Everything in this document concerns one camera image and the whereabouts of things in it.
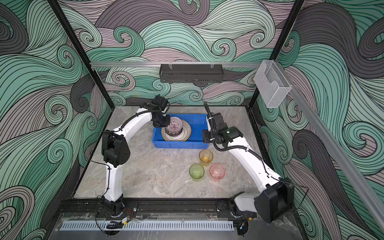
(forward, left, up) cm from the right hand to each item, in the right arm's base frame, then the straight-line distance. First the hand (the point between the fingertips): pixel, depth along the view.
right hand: (208, 134), depth 80 cm
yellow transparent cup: (-5, 0, -18) cm, 18 cm away
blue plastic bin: (+24, +5, -20) cm, 31 cm away
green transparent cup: (-14, +6, -18) cm, 24 cm away
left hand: (+13, +24, -7) cm, 28 cm away
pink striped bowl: (+12, +20, -10) cm, 25 cm away
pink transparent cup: (-14, -6, -18) cm, 24 cm away
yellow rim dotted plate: (+9, +14, -16) cm, 23 cm away
